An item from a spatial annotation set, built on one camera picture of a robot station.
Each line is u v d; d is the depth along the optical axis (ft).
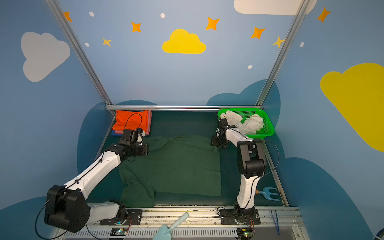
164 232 2.26
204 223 2.43
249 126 3.63
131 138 2.17
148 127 3.56
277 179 3.05
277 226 2.37
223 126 2.59
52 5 2.21
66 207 1.31
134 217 2.46
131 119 3.56
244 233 2.35
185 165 3.07
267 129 3.47
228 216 2.45
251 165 1.74
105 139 3.67
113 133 3.44
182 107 3.88
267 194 2.69
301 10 2.31
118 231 2.35
